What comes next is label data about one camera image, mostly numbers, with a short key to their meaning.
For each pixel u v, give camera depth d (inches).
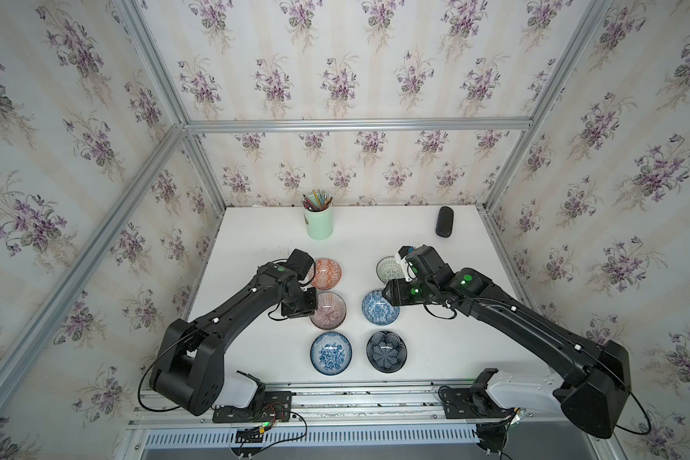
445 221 44.8
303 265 27.4
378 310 35.5
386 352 32.2
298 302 27.6
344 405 29.4
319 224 41.8
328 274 38.7
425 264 22.7
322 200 40.9
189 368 16.1
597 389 14.7
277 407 28.7
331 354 32.2
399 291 26.0
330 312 34.6
